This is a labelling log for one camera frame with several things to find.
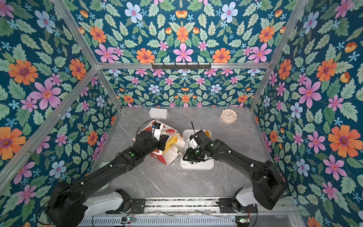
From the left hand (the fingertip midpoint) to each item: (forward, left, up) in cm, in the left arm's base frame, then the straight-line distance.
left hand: (169, 133), depth 78 cm
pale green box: (-6, +45, -22) cm, 51 cm away
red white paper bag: (-4, -1, -15) cm, 15 cm away
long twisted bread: (+6, +1, -17) cm, 18 cm away
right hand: (-11, -7, -9) cm, 16 cm away
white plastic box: (+32, +12, -18) cm, 39 cm away
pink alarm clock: (+26, -44, -20) cm, 55 cm away
